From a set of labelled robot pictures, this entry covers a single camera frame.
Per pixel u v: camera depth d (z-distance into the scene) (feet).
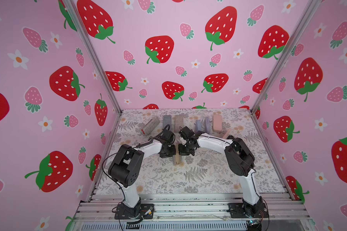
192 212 2.47
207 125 3.43
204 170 2.90
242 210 2.41
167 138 2.51
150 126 3.39
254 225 2.32
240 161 1.73
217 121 3.74
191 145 2.37
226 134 3.20
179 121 3.64
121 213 2.40
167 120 3.66
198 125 3.44
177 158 3.02
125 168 1.59
